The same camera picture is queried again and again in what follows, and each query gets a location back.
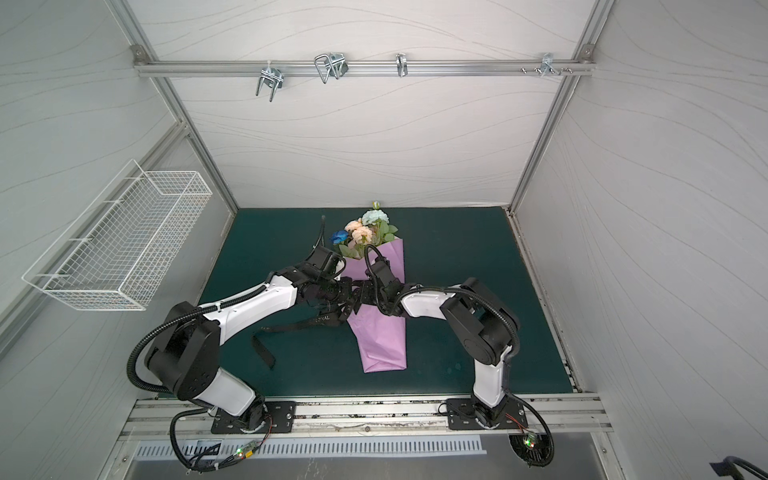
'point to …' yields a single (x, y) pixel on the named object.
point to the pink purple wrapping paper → (380, 339)
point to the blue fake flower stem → (339, 236)
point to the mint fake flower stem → (379, 224)
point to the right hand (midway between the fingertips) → (363, 284)
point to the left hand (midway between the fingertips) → (360, 290)
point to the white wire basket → (117, 254)
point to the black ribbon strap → (331, 321)
